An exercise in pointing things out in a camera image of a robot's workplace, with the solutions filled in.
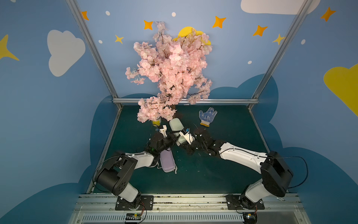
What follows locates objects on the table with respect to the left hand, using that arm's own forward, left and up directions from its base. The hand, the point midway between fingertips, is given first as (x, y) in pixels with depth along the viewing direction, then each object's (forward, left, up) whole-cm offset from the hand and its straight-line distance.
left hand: (182, 131), depth 85 cm
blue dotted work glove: (+26, -20, -17) cm, 37 cm away
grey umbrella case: (-15, +9, -14) cm, 23 cm away
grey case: (+5, +5, -1) cm, 7 cm away
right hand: (-8, 0, -3) cm, 8 cm away
